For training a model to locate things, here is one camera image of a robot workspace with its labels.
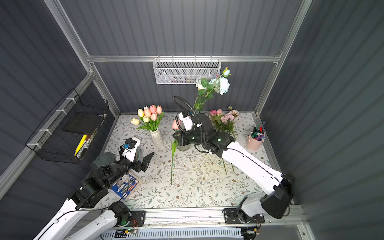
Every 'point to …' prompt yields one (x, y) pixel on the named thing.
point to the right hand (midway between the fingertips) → (175, 135)
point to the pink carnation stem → (230, 124)
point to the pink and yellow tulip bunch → (149, 117)
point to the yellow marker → (80, 144)
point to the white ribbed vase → (157, 137)
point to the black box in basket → (82, 122)
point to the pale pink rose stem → (219, 112)
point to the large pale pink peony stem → (224, 166)
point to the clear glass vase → (184, 147)
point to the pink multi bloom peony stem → (231, 115)
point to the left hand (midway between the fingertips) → (145, 149)
